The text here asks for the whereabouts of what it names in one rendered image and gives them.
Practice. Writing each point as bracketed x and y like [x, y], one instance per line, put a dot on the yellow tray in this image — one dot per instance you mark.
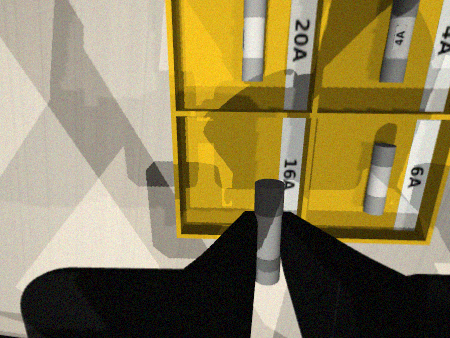
[322, 60]

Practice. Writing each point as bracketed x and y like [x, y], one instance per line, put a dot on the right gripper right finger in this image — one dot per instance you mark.
[338, 292]

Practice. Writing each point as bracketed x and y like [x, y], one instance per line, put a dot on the white cylindrical fuse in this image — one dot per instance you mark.
[268, 208]
[253, 40]
[380, 170]
[403, 15]

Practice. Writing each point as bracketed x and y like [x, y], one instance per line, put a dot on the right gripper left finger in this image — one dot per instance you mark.
[101, 302]

